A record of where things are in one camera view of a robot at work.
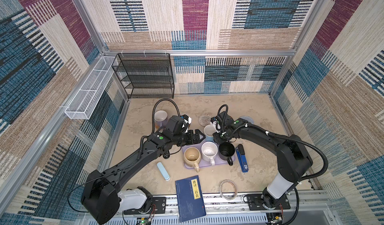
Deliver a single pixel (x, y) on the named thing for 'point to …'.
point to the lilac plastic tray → (203, 163)
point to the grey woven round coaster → (247, 118)
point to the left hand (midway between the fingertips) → (200, 136)
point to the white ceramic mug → (209, 151)
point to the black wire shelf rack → (145, 74)
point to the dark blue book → (190, 203)
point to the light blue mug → (208, 130)
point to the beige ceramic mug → (192, 156)
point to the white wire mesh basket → (83, 104)
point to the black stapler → (166, 156)
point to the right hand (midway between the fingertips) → (217, 140)
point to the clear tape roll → (220, 190)
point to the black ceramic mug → (226, 150)
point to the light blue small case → (163, 171)
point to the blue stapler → (242, 158)
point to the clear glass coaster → (204, 120)
